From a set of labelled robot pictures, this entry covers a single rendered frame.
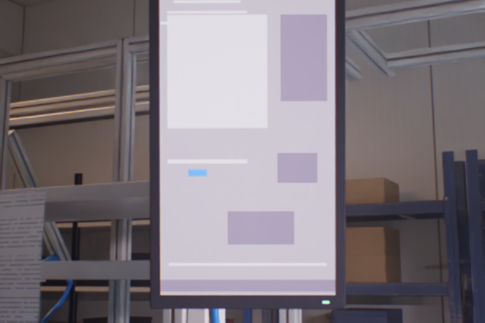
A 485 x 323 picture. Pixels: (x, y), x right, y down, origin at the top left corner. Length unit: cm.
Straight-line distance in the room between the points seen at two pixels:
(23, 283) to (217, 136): 64
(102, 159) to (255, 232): 473
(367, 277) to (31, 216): 294
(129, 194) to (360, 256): 286
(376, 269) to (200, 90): 325
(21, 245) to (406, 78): 362
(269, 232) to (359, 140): 378
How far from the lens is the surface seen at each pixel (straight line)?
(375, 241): 427
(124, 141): 217
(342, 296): 113
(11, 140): 264
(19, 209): 161
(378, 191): 430
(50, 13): 648
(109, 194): 159
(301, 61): 110
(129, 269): 155
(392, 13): 201
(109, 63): 236
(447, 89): 480
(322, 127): 110
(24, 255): 158
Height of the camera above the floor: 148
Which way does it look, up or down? 11 degrees up
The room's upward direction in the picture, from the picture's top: straight up
